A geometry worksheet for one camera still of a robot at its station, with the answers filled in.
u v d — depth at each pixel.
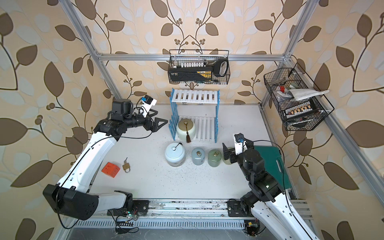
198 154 0.84
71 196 0.38
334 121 0.58
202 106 1.22
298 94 0.64
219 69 0.87
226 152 0.63
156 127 0.64
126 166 0.89
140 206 0.75
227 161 0.91
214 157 0.84
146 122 0.63
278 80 0.87
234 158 0.62
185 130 0.91
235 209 0.74
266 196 0.47
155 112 0.75
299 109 0.68
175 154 0.83
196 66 0.84
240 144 0.58
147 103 0.62
